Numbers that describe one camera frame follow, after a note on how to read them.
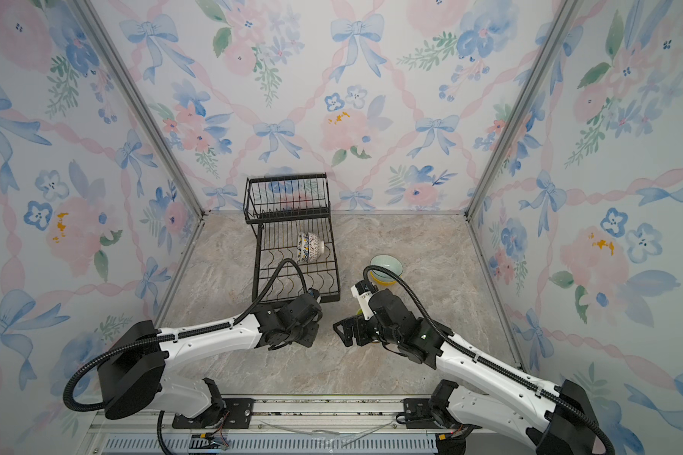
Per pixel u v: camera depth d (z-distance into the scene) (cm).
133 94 84
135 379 41
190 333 48
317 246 97
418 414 73
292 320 63
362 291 66
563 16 69
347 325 65
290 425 73
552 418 40
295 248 107
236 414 74
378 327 63
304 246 95
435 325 52
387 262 100
